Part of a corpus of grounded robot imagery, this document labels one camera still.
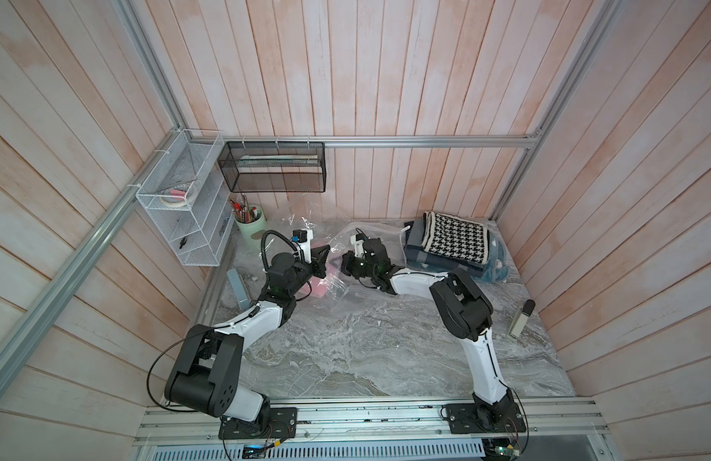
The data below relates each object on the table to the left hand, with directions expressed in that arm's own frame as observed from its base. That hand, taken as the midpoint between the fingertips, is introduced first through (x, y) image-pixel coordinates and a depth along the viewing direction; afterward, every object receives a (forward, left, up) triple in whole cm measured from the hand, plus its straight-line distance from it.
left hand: (330, 249), depth 85 cm
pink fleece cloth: (-8, +4, -8) cm, 12 cm away
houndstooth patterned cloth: (+14, -44, -10) cm, 47 cm away
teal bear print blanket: (+4, -58, -14) cm, 60 cm away
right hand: (+3, +1, -10) cm, 11 cm away
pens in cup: (+17, +31, -1) cm, 36 cm away
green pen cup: (+17, +29, -7) cm, 34 cm away
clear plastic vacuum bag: (+2, -3, +2) cm, 4 cm away
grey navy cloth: (+9, -31, -15) cm, 35 cm away
